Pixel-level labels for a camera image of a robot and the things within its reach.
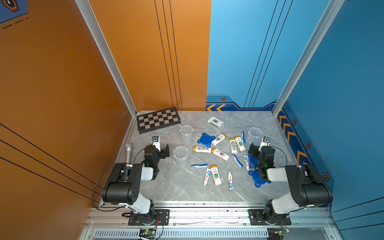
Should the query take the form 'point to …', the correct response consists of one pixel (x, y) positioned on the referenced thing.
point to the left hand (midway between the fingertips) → (160, 142)
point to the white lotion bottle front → (216, 178)
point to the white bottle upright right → (240, 143)
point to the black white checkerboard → (157, 120)
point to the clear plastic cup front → (181, 153)
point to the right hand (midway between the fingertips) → (260, 144)
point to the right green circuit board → (281, 232)
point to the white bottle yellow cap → (220, 138)
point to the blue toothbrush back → (243, 137)
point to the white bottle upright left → (233, 145)
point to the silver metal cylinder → (128, 153)
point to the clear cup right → (254, 136)
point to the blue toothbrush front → (200, 165)
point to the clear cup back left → (186, 131)
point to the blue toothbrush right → (240, 164)
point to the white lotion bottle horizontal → (200, 149)
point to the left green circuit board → (147, 232)
